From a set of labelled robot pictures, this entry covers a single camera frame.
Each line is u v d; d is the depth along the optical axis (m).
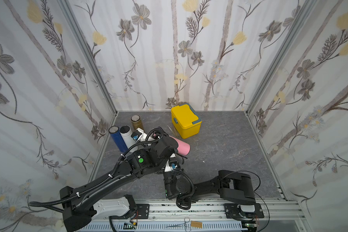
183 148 0.68
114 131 0.81
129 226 0.73
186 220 0.72
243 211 0.63
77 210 0.38
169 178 0.61
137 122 0.88
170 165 0.57
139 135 0.55
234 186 0.50
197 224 0.71
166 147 0.46
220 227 0.70
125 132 0.78
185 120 0.96
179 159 0.66
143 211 0.74
